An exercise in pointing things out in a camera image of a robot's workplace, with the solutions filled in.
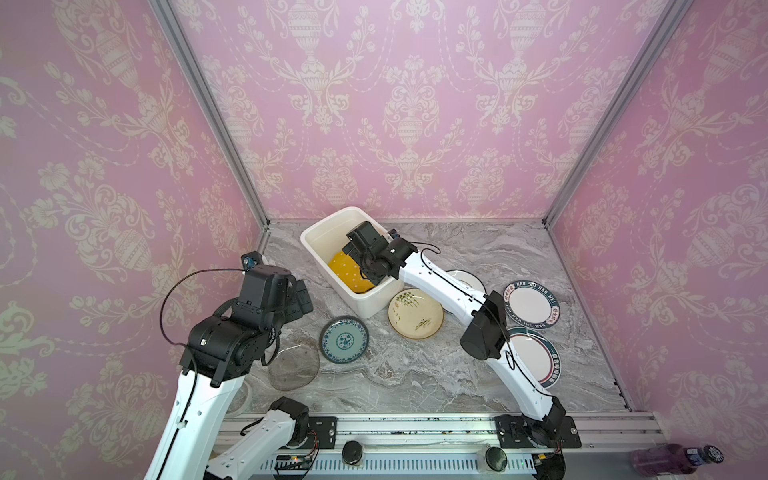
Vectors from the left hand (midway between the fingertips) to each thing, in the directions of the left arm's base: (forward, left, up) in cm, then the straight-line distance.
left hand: (288, 296), depth 64 cm
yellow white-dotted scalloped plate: (+14, -11, -10) cm, 20 cm away
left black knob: (-26, -15, -20) cm, 36 cm away
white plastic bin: (+32, 0, -17) cm, 36 cm away
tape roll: (-14, +17, -31) cm, 38 cm away
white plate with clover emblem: (+26, -48, -29) cm, 62 cm away
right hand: (+21, -11, -13) cm, 27 cm away
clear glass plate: (-5, +5, -32) cm, 33 cm away
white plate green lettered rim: (+17, -68, -30) cm, 77 cm away
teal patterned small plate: (+3, -8, -30) cm, 32 cm away
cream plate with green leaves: (+13, -30, -32) cm, 46 cm away
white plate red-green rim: (0, -66, -31) cm, 73 cm away
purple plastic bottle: (-25, -85, -23) cm, 91 cm away
